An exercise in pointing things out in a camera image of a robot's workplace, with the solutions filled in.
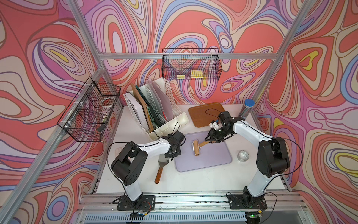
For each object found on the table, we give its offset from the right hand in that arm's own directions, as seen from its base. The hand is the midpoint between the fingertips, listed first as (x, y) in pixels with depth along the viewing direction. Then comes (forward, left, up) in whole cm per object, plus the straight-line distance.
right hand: (208, 144), depth 87 cm
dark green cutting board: (+14, +33, +12) cm, 38 cm away
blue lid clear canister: (+23, -30, +8) cm, 39 cm away
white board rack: (+24, +18, -3) cm, 30 cm away
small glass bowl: (-5, -23, -9) cm, 25 cm away
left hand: (-2, +20, -8) cm, 22 cm away
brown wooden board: (+13, +38, +11) cm, 42 cm away
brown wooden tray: (+31, 0, -8) cm, 32 cm away
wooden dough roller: (+1, +8, -4) cm, 9 cm away
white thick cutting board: (+15, +44, +16) cm, 49 cm away
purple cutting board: (-4, -2, -7) cm, 8 cm away
